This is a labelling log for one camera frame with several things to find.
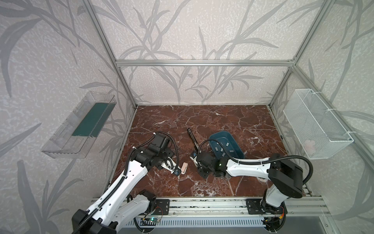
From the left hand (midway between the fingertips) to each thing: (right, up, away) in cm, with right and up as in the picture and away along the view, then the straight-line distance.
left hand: (170, 147), depth 78 cm
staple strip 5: (+37, -6, +16) cm, 41 cm away
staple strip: (+29, -2, +21) cm, 36 cm away
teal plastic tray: (+36, -1, +19) cm, 41 cm away
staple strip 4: (+31, -5, +16) cm, 35 cm away
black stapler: (+13, +1, +21) cm, 24 cm away
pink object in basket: (+71, +2, -6) cm, 71 cm away
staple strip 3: (+28, -5, +19) cm, 34 cm away
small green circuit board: (-6, -34, -8) cm, 35 cm away
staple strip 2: (+35, -2, +19) cm, 40 cm away
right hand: (+16, -11, +8) cm, 21 cm away
